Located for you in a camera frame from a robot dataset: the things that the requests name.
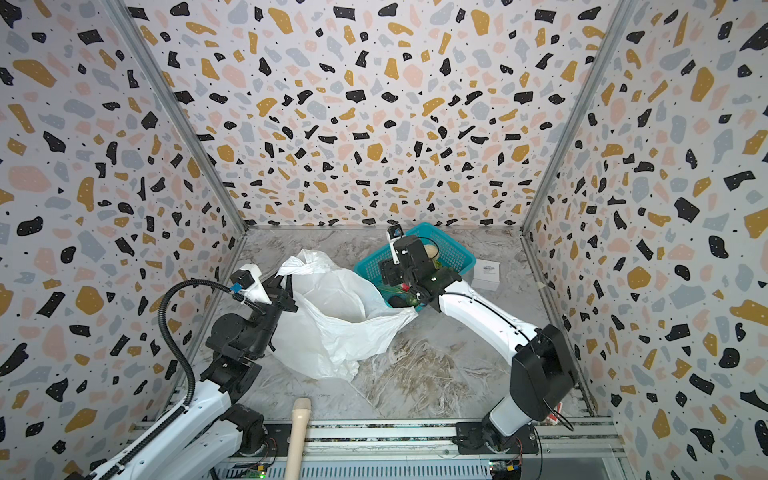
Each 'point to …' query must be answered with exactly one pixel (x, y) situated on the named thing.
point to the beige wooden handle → (300, 419)
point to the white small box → (486, 275)
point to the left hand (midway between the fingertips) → (287, 263)
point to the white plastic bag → (339, 317)
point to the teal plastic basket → (451, 255)
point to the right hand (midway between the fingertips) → (387, 254)
